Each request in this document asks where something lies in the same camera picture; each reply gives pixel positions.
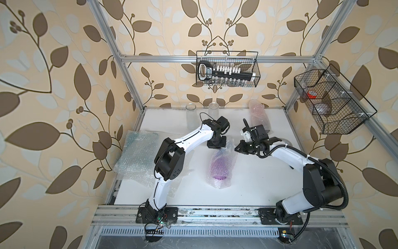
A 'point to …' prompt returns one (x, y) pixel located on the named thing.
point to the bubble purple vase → (221, 166)
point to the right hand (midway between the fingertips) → (235, 149)
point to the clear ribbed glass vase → (191, 115)
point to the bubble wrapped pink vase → (258, 114)
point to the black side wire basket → (332, 110)
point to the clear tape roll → (286, 140)
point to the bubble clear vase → (213, 110)
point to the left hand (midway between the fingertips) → (219, 145)
